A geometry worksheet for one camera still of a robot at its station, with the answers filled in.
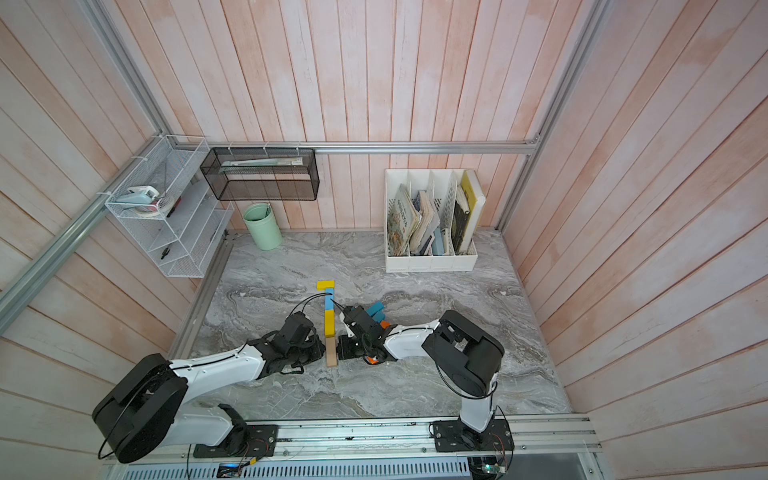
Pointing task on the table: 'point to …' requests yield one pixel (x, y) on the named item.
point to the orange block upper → (384, 324)
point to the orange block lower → (372, 361)
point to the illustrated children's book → (402, 222)
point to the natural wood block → (331, 351)
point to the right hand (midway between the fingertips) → (336, 349)
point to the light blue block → (328, 301)
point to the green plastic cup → (262, 227)
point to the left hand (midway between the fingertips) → (325, 353)
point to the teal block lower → (379, 316)
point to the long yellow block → (329, 323)
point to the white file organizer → (425, 219)
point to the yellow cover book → (472, 182)
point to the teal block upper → (375, 308)
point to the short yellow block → (322, 285)
